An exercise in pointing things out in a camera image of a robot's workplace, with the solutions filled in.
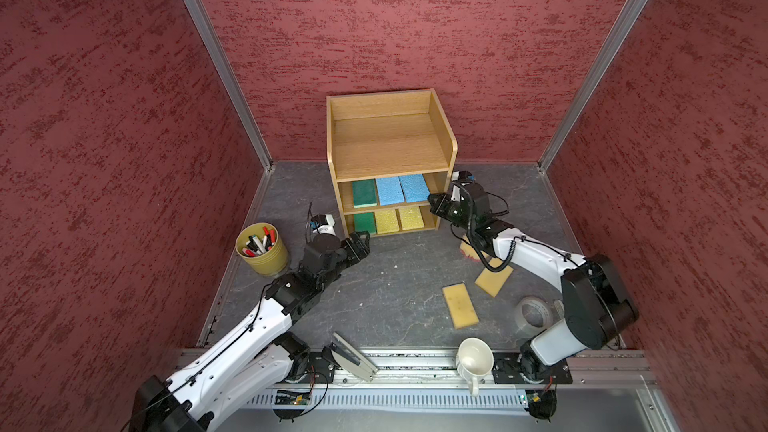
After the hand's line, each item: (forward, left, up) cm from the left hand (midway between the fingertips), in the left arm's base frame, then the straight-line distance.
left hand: (361, 244), depth 78 cm
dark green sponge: (+17, 0, +1) cm, 17 cm away
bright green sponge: (+16, +1, -15) cm, 22 cm away
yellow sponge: (+18, -15, -14) cm, 27 cm away
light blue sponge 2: (+19, -7, +1) cm, 20 cm away
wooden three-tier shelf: (+29, -5, +14) cm, 32 cm away
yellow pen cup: (-3, +24, -5) cm, 25 cm away
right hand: (+15, -18, +1) cm, 23 cm away
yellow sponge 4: (-4, -39, -15) cm, 42 cm away
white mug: (-24, -30, -16) cm, 42 cm away
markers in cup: (+3, +32, -7) cm, 33 cm away
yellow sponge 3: (-11, -28, -15) cm, 34 cm away
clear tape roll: (-13, -49, -17) cm, 54 cm away
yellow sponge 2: (+17, -6, -14) cm, 23 cm away
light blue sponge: (+19, -15, +1) cm, 24 cm away
